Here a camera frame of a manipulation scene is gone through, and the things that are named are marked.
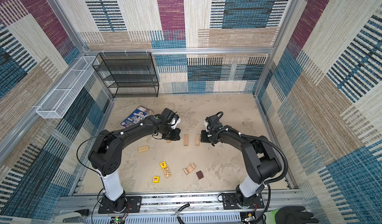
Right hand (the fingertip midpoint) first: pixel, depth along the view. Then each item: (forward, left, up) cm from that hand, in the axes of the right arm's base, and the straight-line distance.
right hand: (202, 139), depth 92 cm
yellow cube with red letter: (-14, +23, -2) cm, 27 cm away
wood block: (+1, +10, -2) cm, 10 cm away
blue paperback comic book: (+22, +43, 0) cm, 49 cm away
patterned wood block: (-18, +21, -2) cm, 27 cm away
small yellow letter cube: (-21, +26, -1) cm, 34 cm away
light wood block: (-4, +37, -2) cm, 37 cm away
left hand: (+1, +13, +4) cm, 14 cm away
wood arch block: (-17, +9, -2) cm, 19 cm away
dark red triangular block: (-20, +3, -2) cm, 20 cm away
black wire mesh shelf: (+46, +51, +16) cm, 71 cm away
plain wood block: (+1, +21, -2) cm, 21 cm away
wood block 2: (+1, +3, -3) cm, 4 cm away
